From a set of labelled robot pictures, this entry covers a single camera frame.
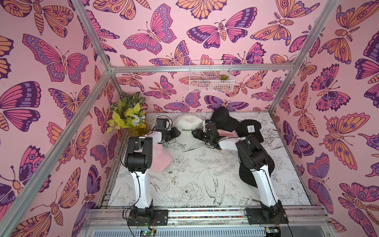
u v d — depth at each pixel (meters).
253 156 0.60
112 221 0.73
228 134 1.03
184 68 0.94
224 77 0.92
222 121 1.12
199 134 0.95
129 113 0.86
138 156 0.57
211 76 0.95
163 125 0.86
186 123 1.00
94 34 0.78
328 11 0.70
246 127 1.04
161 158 0.90
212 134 0.86
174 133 0.95
